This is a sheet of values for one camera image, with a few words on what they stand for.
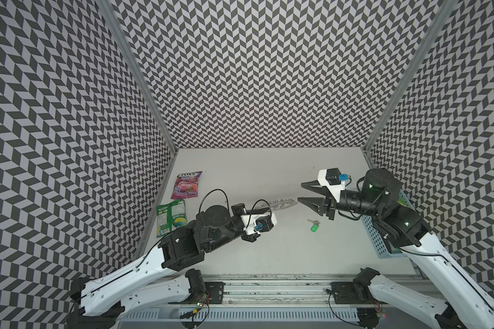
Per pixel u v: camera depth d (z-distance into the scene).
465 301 0.37
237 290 0.75
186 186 0.99
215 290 0.72
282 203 0.73
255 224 0.46
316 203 0.53
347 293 0.73
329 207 0.49
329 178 0.46
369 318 0.79
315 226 0.89
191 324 0.67
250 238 0.52
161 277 0.43
